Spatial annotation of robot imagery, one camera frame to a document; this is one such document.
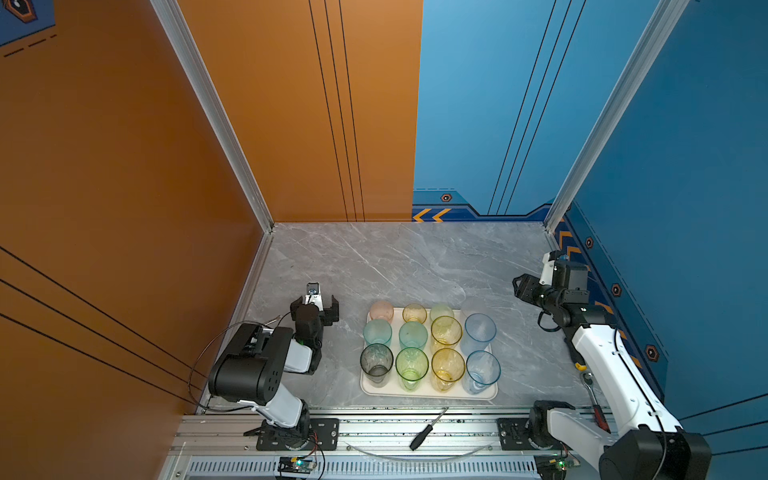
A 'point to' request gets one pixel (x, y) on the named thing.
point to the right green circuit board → (551, 467)
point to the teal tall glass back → (413, 334)
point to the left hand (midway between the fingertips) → (316, 295)
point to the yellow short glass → (414, 312)
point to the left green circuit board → (296, 464)
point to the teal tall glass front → (377, 331)
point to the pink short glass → (382, 310)
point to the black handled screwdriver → (421, 437)
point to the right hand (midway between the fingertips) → (521, 282)
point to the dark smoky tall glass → (376, 362)
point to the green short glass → (441, 310)
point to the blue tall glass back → (479, 330)
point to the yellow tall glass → (446, 333)
